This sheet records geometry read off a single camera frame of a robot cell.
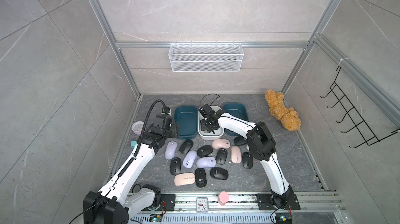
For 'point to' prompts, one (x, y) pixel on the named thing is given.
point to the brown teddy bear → (290, 118)
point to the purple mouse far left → (171, 149)
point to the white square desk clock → (202, 204)
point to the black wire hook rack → (368, 136)
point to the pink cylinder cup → (223, 198)
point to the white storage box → (219, 133)
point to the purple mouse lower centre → (206, 161)
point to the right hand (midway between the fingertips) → (206, 126)
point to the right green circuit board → (284, 218)
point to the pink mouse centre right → (236, 156)
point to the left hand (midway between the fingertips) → (173, 123)
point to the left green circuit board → (155, 218)
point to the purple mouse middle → (189, 159)
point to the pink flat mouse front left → (184, 178)
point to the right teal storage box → (238, 110)
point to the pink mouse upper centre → (221, 143)
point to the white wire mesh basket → (205, 57)
